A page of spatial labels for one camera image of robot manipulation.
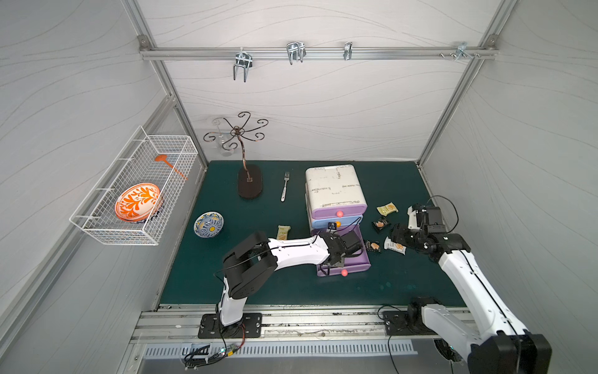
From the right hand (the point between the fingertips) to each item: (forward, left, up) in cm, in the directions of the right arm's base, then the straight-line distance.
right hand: (399, 232), depth 82 cm
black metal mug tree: (+30, +63, -9) cm, 70 cm away
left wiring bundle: (-39, +64, -11) cm, 76 cm away
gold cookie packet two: (+17, -2, -11) cm, 21 cm away
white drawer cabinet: (+8, +24, +10) cm, 27 cm away
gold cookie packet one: (+3, +44, -10) cm, 45 cm away
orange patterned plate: (-6, +80, +24) cm, 84 cm away
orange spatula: (+14, +83, +21) cm, 87 cm away
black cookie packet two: (-1, +7, -11) cm, 13 cm away
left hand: (-8, +23, -9) cm, 26 cm away
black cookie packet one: (+10, +3, -11) cm, 15 cm away
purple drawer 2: (-10, +17, -6) cm, 20 cm away
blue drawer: (+4, +21, -1) cm, 21 cm away
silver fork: (+34, +46, -11) cm, 58 cm away
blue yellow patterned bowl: (+5, +75, -9) cm, 76 cm away
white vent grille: (-34, +13, -12) cm, 38 cm away
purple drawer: (+3, +22, +8) cm, 24 cm away
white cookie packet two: (0, +1, -11) cm, 11 cm away
